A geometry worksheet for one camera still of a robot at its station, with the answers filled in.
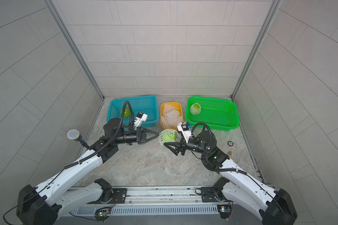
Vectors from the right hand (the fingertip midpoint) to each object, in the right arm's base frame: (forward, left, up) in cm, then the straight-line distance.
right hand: (169, 141), depth 66 cm
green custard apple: (+34, +31, -18) cm, 50 cm away
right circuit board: (-26, -25, -26) cm, 44 cm away
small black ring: (+8, -36, -24) cm, 44 cm away
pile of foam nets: (+27, -1, -17) cm, 32 cm away
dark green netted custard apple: (-1, 0, +6) cm, 6 cm away
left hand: (0, +5, +4) cm, 6 cm away
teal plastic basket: (+43, +18, -20) cm, 50 cm away
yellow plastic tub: (+38, -6, -19) cm, 43 cm away
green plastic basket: (+32, -38, -23) cm, 54 cm away
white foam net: (+32, -17, -17) cm, 40 cm away
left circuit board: (-24, +33, -20) cm, 45 cm away
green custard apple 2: (+35, -19, -17) cm, 44 cm away
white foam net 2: (-2, +3, +4) cm, 6 cm away
